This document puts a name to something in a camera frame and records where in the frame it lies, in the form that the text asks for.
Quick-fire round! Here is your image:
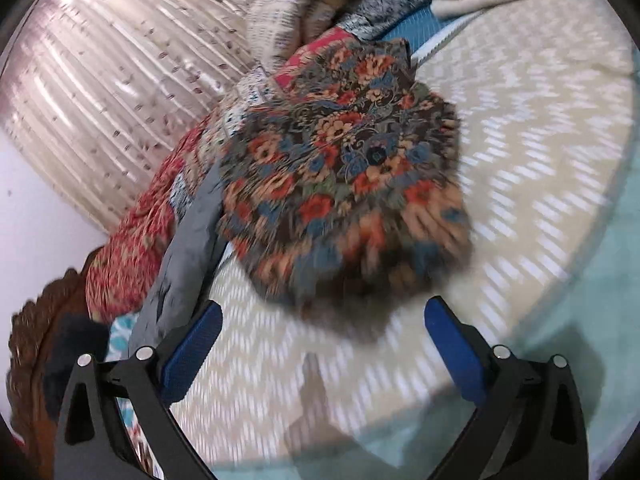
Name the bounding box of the dark navy cloth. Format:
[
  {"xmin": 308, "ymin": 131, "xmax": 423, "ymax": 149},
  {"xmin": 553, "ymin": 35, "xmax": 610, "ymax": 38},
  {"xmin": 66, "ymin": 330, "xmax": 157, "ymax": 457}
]
[{"xmin": 42, "ymin": 312, "xmax": 111, "ymax": 411}]

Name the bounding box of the patchwork quilt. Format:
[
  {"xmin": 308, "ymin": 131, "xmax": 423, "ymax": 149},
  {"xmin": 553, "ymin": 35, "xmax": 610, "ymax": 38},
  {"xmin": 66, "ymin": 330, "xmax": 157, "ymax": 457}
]
[{"xmin": 170, "ymin": 0, "xmax": 441, "ymax": 211}]

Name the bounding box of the dark floral garment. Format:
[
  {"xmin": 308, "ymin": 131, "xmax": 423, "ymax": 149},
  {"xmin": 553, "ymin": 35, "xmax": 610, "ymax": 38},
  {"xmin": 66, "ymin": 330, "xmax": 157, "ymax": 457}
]
[{"xmin": 215, "ymin": 40, "xmax": 476, "ymax": 326}]

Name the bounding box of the white printed rolled blanket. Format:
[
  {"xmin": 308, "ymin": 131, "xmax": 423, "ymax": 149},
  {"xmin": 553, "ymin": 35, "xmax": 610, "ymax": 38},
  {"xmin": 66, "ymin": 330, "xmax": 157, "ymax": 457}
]
[{"xmin": 247, "ymin": 0, "xmax": 416, "ymax": 76}]

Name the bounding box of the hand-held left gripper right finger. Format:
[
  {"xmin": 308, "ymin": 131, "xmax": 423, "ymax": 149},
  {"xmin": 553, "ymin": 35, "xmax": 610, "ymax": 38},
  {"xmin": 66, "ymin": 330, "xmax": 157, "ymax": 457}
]
[{"xmin": 424, "ymin": 296, "xmax": 591, "ymax": 480}]

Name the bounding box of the carved wooden headboard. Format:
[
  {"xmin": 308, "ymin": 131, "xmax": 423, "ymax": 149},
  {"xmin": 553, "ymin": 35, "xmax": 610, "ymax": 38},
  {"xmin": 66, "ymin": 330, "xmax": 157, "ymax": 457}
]
[{"xmin": 7, "ymin": 250, "xmax": 111, "ymax": 480}]

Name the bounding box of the red floral cloth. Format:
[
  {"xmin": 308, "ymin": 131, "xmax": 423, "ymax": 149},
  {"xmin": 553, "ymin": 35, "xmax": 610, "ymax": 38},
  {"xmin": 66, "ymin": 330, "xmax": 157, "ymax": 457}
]
[{"xmin": 85, "ymin": 125, "xmax": 226, "ymax": 323}]

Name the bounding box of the beige zigzag blanket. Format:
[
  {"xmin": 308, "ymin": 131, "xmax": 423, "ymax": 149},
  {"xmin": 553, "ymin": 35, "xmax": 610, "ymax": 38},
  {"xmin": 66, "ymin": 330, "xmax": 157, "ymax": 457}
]
[{"xmin": 165, "ymin": 0, "xmax": 638, "ymax": 466}]

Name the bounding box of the beige pleated curtain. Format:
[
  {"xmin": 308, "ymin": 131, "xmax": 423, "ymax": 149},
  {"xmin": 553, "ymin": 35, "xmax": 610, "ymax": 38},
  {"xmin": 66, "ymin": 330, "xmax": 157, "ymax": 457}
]
[{"xmin": 0, "ymin": 0, "xmax": 288, "ymax": 236}]

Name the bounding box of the teal white patterned cloth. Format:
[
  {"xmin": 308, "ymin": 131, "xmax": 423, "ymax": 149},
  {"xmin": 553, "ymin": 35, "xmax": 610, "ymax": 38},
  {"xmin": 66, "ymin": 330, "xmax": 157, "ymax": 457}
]
[{"xmin": 107, "ymin": 312, "xmax": 166, "ymax": 480}]

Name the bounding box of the grey cloth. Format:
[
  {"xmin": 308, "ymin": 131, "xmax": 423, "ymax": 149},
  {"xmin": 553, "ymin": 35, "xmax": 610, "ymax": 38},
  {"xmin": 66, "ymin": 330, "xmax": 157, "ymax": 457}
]
[{"xmin": 127, "ymin": 160, "xmax": 231, "ymax": 356}]

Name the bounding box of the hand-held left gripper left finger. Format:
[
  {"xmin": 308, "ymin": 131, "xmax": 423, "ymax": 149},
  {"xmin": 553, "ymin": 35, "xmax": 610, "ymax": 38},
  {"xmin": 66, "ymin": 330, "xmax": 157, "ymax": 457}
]
[{"xmin": 52, "ymin": 300, "xmax": 223, "ymax": 480}]

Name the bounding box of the blue cloth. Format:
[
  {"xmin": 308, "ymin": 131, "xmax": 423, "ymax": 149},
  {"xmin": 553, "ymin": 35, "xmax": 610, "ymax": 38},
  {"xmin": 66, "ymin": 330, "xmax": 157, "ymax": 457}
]
[{"xmin": 380, "ymin": 7, "xmax": 476, "ymax": 58}]

